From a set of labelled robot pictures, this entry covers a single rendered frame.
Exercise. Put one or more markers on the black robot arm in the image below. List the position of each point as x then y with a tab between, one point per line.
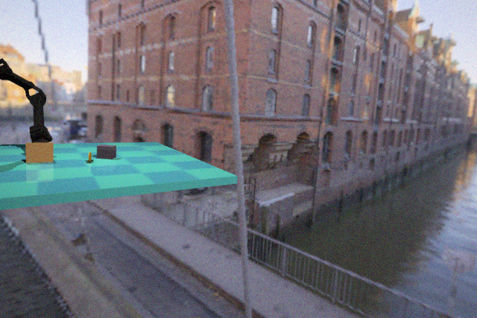
39	132

